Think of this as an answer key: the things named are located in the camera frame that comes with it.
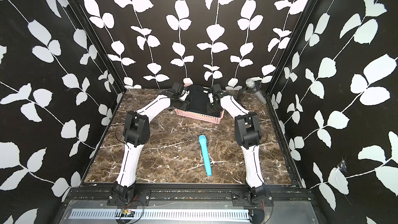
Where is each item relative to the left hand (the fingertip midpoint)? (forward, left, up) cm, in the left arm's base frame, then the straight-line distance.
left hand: (186, 102), depth 103 cm
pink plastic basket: (-12, -19, -3) cm, 23 cm away
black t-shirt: (0, -8, +4) cm, 9 cm away
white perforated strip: (-60, +11, -8) cm, 62 cm away
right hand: (-3, -15, -1) cm, 15 cm away
